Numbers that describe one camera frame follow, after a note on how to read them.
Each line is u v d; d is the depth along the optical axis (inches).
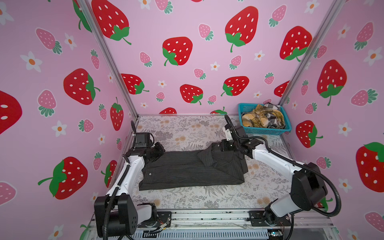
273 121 39.6
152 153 28.7
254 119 41.1
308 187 16.9
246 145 24.5
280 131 40.8
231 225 28.8
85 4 26.4
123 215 15.8
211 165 34.8
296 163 18.5
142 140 25.6
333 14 27.8
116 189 16.8
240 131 26.2
